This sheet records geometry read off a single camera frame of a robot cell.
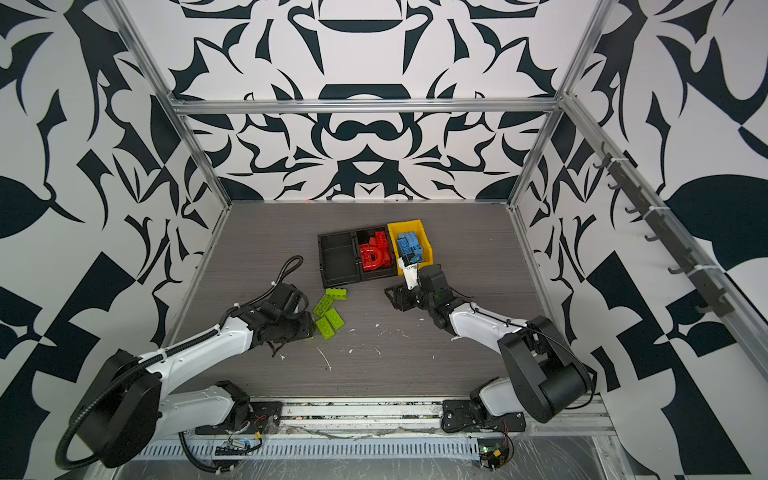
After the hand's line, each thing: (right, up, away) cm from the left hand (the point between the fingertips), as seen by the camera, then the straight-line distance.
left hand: (311, 322), depth 86 cm
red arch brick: (+20, +18, +13) cm, 30 cm away
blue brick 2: (+31, +21, +15) cm, 41 cm away
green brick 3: (+3, -2, +3) cm, 5 cm away
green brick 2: (+6, 0, +5) cm, 8 cm away
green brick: (+2, +4, +5) cm, 7 cm away
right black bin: (+13, +24, +18) cm, 33 cm away
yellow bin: (+31, +28, +19) cm, 46 cm away
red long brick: (+16, +18, +13) cm, 27 cm away
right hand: (+24, +10, +2) cm, 26 cm away
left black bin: (+6, +17, +15) cm, 24 cm away
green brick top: (+6, +7, +8) cm, 12 cm away
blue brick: (+27, +21, +16) cm, 38 cm away
